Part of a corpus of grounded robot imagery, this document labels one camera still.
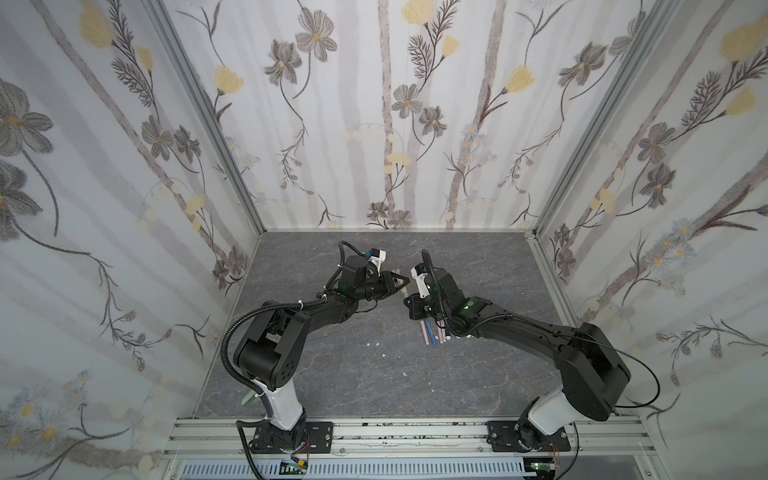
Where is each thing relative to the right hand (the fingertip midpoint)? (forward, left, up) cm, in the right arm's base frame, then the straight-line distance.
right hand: (400, 292), depth 84 cm
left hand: (+6, -1, +1) cm, 6 cm away
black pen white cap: (-7, -16, -14) cm, 22 cm away
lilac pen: (-5, -9, -15) cm, 18 cm away
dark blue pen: (-7, -11, -13) cm, 18 cm away
